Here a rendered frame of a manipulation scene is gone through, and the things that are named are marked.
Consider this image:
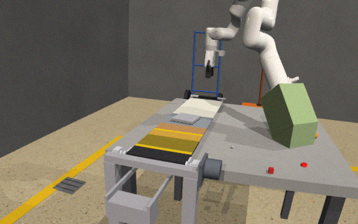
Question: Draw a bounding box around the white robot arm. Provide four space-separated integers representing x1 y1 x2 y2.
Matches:
204 0 299 91

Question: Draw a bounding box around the small red cube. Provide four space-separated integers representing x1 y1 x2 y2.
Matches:
268 167 274 174

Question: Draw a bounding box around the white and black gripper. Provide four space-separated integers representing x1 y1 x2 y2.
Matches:
204 50 215 78

